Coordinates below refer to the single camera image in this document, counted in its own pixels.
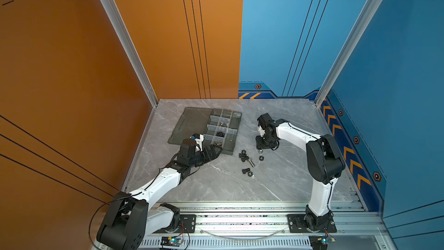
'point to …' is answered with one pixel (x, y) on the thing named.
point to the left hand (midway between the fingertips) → (217, 150)
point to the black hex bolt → (245, 170)
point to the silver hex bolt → (251, 162)
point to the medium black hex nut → (261, 158)
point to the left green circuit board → (171, 241)
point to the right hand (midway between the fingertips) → (259, 146)
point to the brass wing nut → (218, 143)
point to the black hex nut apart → (250, 173)
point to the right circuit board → (320, 242)
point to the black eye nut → (219, 133)
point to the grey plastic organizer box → (217, 127)
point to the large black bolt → (243, 156)
